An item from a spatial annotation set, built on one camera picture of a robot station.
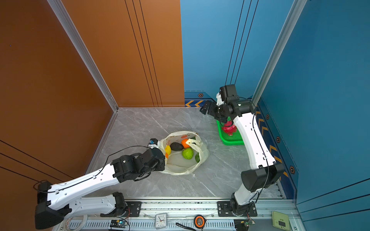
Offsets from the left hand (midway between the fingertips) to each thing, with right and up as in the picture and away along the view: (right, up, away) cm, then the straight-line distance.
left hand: (167, 159), depth 73 cm
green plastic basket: (+44, +7, +26) cm, 52 cm away
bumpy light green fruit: (+11, 0, +14) cm, 17 cm away
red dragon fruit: (+39, +14, +23) cm, 47 cm away
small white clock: (-2, -28, -5) cm, 29 cm away
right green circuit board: (+37, -31, -3) cm, 49 cm away
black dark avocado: (+3, +3, +19) cm, 20 cm away
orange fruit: (+8, +5, +20) cm, 22 cm away
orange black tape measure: (+16, -28, -6) cm, 33 cm away
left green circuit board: (-23, -31, -3) cm, 39 cm away
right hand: (+20, +24, +2) cm, 32 cm away
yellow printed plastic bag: (+4, -6, +12) cm, 14 cm away
